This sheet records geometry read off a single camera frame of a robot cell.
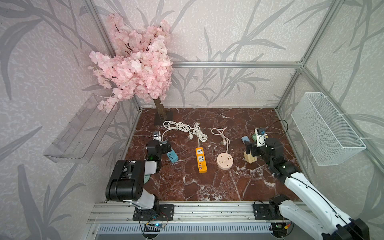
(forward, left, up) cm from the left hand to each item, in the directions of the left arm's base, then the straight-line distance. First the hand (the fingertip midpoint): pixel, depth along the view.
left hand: (160, 140), depth 95 cm
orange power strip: (-15, -27, -3) cm, 31 cm away
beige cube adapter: (-12, -54, +1) cm, 56 cm away
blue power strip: (-9, -9, -3) cm, 13 cm away
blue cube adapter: (+4, -56, -4) cm, 56 cm away
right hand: (-7, -55, +13) cm, 57 cm away
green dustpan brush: (-22, +5, -6) cm, 24 cm away
